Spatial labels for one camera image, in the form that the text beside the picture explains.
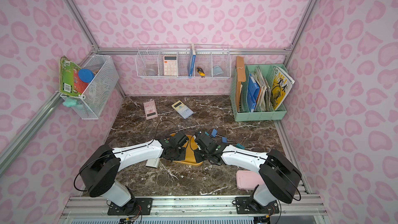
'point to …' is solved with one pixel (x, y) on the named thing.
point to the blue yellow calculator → (183, 109)
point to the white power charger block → (153, 162)
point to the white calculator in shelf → (170, 65)
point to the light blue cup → (217, 70)
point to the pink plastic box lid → (248, 180)
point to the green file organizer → (261, 96)
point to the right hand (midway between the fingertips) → (196, 153)
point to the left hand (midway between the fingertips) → (183, 153)
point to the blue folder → (253, 93)
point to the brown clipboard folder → (240, 76)
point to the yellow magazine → (282, 85)
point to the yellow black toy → (200, 71)
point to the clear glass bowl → (150, 72)
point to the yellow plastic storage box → (190, 156)
